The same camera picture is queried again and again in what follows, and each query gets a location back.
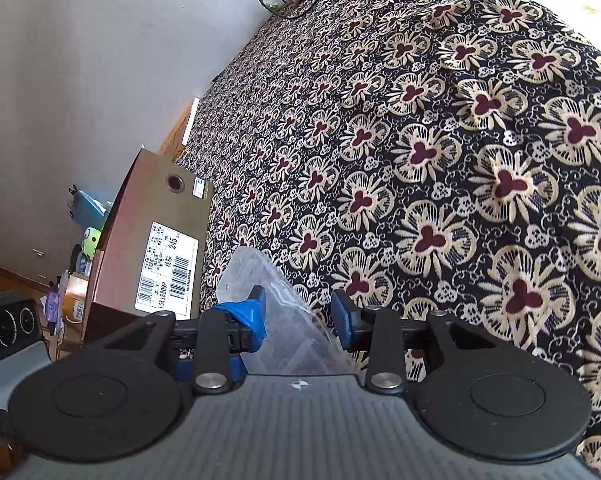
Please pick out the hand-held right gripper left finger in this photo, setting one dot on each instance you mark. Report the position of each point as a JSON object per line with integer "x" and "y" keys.
{"x": 254, "y": 319}

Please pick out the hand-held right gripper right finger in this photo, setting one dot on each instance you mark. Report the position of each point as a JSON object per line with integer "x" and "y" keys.
{"x": 343, "y": 321}

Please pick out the clear plastic case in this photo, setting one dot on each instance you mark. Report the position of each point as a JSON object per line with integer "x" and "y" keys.
{"x": 285, "y": 320}

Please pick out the brown cardboard box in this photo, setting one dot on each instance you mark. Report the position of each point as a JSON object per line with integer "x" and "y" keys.
{"x": 150, "y": 230}

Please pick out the purple plastic item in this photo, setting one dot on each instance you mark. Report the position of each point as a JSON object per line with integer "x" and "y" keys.
{"x": 53, "y": 305}

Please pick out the orange bottle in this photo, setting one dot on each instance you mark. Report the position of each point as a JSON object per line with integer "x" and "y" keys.
{"x": 74, "y": 305}

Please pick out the green frog toy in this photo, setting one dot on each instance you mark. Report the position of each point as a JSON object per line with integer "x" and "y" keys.
{"x": 91, "y": 240}

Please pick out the blue bag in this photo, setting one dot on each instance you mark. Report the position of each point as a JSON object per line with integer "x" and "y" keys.
{"x": 88, "y": 210}

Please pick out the floral patterned tablecloth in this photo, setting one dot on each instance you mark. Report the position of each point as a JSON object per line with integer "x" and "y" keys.
{"x": 430, "y": 160}

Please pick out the wooden board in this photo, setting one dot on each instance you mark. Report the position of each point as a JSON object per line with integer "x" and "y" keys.
{"x": 180, "y": 130}

